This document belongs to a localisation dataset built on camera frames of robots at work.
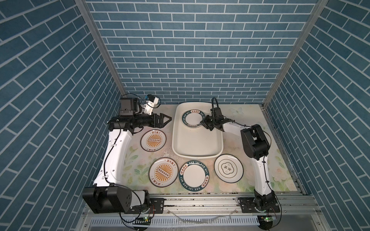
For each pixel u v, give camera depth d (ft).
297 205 2.52
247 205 2.42
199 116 3.65
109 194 1.22
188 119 3.55
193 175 2.77
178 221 2.30
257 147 1.95
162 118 2.03
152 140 3.25
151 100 2.07
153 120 2.03
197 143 3.41
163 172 2.77
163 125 2.04
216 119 2.79
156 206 2.40
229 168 2.84
